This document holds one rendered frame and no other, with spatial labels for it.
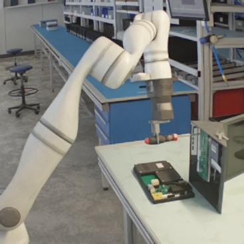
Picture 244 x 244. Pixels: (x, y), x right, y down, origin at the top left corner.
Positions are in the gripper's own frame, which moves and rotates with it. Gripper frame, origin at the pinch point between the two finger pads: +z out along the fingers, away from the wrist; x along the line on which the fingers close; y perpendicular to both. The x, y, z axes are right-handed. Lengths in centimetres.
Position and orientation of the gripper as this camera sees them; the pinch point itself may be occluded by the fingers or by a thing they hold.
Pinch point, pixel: (156, 142)
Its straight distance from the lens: 122.0
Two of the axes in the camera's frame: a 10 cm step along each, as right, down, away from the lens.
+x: -2.4, -0.2, 9.7
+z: 1.0, 9.9, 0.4
